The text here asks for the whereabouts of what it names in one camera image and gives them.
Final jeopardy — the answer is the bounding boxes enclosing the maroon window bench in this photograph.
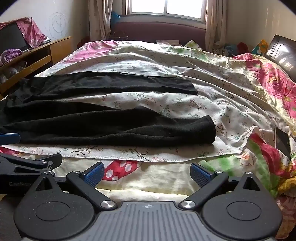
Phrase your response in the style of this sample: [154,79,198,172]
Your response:
[110,21,207,50]

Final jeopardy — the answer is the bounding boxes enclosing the blue cloth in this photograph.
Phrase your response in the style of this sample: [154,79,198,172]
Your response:
[110,11,122,24]

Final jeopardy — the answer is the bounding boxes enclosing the window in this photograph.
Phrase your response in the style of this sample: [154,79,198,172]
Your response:
[125,0,208,23]

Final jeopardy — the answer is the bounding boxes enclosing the purple cloth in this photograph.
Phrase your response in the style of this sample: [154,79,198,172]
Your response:
[0,49,23,66]

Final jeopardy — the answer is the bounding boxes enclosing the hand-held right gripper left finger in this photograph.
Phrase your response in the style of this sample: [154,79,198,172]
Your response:
[35,162,117,210]

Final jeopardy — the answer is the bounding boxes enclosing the black pants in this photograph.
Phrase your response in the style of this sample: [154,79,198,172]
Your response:
[0,71,217,147]

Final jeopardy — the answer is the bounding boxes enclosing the dark wooden headboard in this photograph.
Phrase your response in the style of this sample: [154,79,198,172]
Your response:
[264,35,296,83]

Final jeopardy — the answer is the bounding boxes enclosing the pink floral cloth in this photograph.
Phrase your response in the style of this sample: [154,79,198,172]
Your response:
[0,17,48,48]

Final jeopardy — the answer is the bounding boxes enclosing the red cloth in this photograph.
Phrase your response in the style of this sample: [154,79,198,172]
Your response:
[237,42,250,54]

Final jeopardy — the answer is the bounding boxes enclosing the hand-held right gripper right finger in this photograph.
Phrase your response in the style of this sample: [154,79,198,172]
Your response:
[179,163,263,210]

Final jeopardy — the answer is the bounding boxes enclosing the colourful floral quilt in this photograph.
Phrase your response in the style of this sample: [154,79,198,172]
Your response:
[0,40,296,240]

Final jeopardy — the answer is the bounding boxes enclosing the beige patterned curtain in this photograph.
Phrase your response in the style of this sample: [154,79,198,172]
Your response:
[88,0,113,42]
[205,0,228,53]

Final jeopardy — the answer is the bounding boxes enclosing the black phone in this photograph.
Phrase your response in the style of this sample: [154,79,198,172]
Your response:
[275,127,292,162]

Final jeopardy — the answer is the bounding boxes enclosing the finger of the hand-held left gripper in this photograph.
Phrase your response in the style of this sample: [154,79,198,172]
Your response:
[0,133,21,144]
[0,152,63,186]

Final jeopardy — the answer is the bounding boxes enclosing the colourful printed pillow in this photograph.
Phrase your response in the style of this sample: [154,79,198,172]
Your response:
[251,39,269,56]

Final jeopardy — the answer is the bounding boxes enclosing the black television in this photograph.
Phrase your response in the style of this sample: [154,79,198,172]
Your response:
[0,23,31,55]

